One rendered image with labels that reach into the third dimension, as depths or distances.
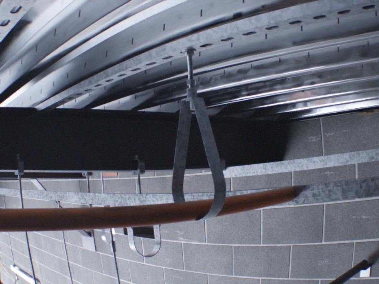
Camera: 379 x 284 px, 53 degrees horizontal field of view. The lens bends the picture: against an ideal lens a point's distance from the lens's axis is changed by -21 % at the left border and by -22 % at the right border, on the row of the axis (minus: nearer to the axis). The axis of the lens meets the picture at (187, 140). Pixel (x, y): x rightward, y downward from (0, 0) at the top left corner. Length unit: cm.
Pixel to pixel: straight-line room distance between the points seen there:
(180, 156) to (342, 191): 36
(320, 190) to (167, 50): 44
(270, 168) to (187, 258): 116
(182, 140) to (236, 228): 163
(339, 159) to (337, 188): 61
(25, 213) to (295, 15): 49
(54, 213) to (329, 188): 59
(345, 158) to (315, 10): 97
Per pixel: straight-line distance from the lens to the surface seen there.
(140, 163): 161
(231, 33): 74
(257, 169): 178
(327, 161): 159
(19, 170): 137
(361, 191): 92
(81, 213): 65
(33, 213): 61
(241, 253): 243
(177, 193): 84
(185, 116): 82
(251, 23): 71
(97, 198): 164
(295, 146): 217
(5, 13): 57
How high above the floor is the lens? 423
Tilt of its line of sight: 5 degrees up
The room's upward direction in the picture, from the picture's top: 3 degrees counter-clockwise
